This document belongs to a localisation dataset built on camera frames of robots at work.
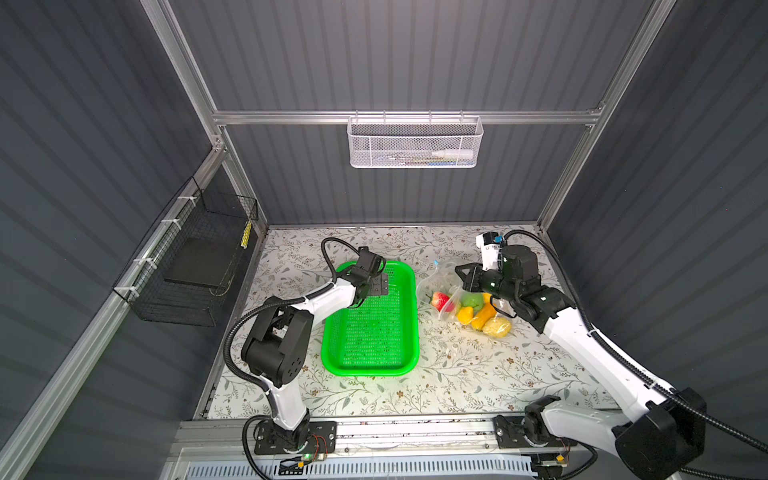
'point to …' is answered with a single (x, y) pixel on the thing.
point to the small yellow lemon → (465, 314)
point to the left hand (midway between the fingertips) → (370, 281)
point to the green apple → (472, 299)
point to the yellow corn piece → (498, 327)
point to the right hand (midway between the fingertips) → (459, 270)
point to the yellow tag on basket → (246, 235)
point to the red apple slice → (442, 302)
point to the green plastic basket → (381, 337)
